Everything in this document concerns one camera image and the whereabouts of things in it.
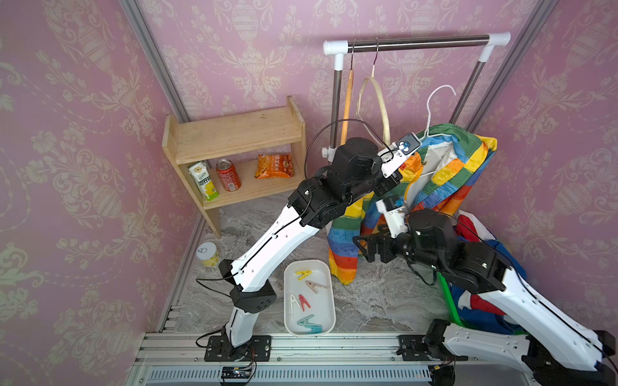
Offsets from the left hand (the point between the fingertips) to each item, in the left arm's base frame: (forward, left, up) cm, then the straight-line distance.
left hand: (394, 154), depth 56 cm
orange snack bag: (+23, +35, -24) cm, 48 cm away
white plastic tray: (-16, +20, -51) cm, 57 cm away
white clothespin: (-17, +26, -50) cm, 59 cm away
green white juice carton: (+11, +55, -18) cm, 59 cm away
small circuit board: (-38, +42, -53) cm, 78 cm away
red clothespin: (-18, +22, -51) cm, 58 cm away
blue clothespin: (-26, +18, -50) cm, 59 cm away
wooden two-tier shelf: (+46, +56, -40) cm, 83 cm away
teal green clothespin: (-24, +21, -49) cm, 59 cm away
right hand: (-11, +5, -17) cm, 21 cm away
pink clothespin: (-13, +19, -49) cm, 54 cm away
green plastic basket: (-23, -24, -41) cm, 53 cm away
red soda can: (+14, +48, -21) cm, 54 cm away
